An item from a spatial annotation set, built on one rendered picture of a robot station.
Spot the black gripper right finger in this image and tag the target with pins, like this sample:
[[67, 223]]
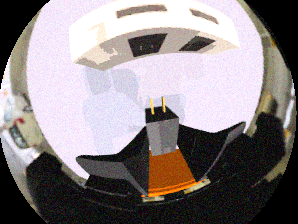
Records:
[[202, 149]]

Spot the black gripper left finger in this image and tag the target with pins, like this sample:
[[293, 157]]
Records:
[[132, 163]]

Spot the grey two-prong plug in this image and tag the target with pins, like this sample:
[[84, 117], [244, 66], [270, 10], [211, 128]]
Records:
[[162, 126]]

